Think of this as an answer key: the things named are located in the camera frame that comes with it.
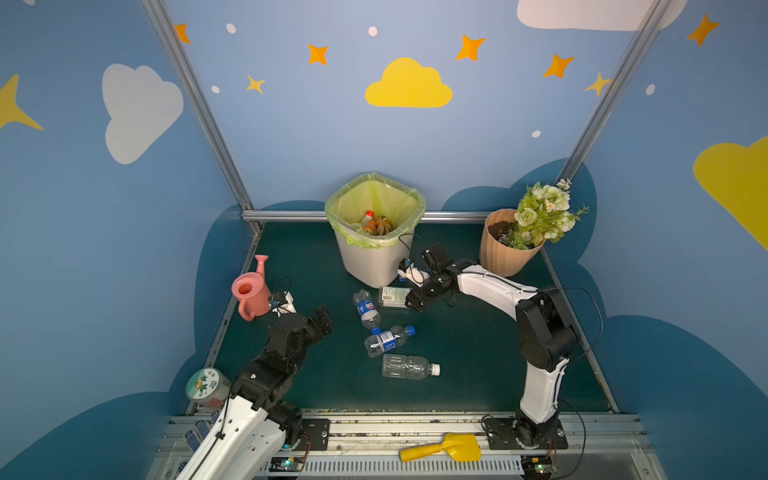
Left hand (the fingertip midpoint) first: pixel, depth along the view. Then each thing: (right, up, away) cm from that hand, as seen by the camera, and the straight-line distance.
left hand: (320, 313), depth 77 cm
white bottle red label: (+11, +28, +27) cm, 41 cm away
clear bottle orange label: (+15, +25, +23) cm, 37 cm away
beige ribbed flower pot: (+55, +14, +21) cm, 61 cm away
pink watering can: (-23, +4, +12) cm, 26 cm away
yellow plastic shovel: (+37, -33, -4) cm, 49 cm away
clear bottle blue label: (+15, -12, +11) cm, 22 cm away
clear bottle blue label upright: (+11, -2, +16) cm, 20 cm away
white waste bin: (+13, +12, +16) cm, 24 cm away
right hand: (+28, +4, +18) cm, 33 cm away
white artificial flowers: (+65, +27, +12) cm, 71 cm away
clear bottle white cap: (+23, -16, +3) cm, 28 cm away
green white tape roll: (-28, -17, -3) cm, 33 cm away
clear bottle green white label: (+20, +1, +21) cm, 29 cm away
